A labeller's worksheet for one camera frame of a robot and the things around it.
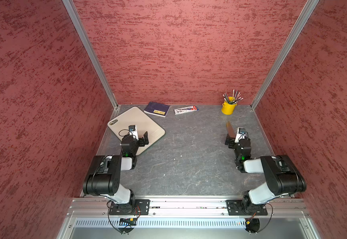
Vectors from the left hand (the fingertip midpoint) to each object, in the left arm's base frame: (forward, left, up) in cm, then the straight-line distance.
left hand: (140, 134), depth 94 cm
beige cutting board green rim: (+22, +9, -9) cm, 25 cm away
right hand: (0, -61, -1) cm, 61 cm away
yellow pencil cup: (+27, -63, -3) cm, 69 cm away
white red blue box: (+28, -31, -7) cm, 42 cm away
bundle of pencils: (+31, -68, +4) cm, 75 cm away
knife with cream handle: (+9, -64, -10) cm, 66 cm away
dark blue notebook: (+29, -7, -7) cm, 31 cm away
